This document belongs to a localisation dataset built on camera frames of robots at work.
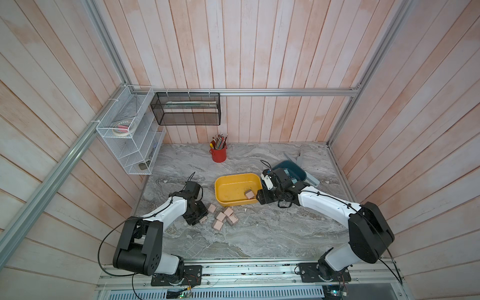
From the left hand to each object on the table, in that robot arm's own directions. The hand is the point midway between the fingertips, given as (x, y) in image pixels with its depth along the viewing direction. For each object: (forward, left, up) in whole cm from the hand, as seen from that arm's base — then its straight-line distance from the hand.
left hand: (204, 218), depth 88 cm
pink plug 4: (+12, -22, +2) cm, 26 cm away
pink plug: (-2, 0, +2) cm, 3 cm away
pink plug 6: (0, -14, +1) cm, 14 cm away
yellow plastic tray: (+17, -12, -2) cm, 21 cm away
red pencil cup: (+37, -5, +11) cm, 39 cm away
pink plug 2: (+5, -3, +1) cm, 6 cm away
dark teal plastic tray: (+28, -48, +1) cm, 56 cm away
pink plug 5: (+1, -8, +1) cm, 8 cm away
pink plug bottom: (-4, -7, +1) cm, 8 cm away
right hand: (+10, -28, +7) cm, 30 cm away
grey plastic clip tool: (+36, -54, +1) cm, 65 cm away
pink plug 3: (+3, -12, +2) cm, 12 cm away
